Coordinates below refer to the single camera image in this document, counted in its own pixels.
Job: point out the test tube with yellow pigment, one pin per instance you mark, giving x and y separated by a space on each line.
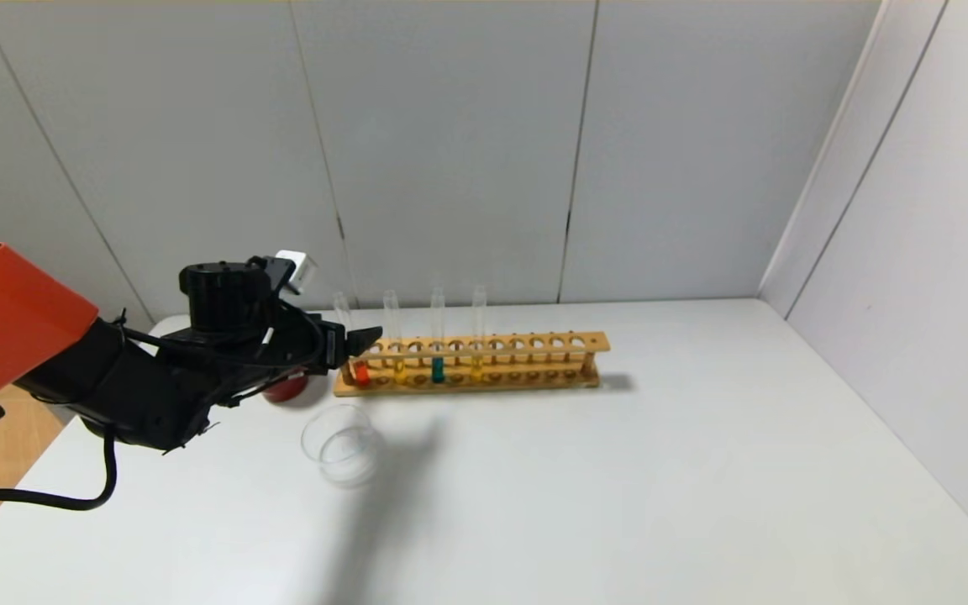
400 370
477 365

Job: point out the test tube with blue pigment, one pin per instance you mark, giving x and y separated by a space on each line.
438 368

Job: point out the wooden test tube rack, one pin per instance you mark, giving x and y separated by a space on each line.
534 343

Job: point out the test tube with red pigment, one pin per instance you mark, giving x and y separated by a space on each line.
361 372

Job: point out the clear glass beaker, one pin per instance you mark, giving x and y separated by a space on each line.
349 470

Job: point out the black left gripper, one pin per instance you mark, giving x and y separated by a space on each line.
335 347

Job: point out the dark red plastic cup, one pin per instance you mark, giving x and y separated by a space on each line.
286 391

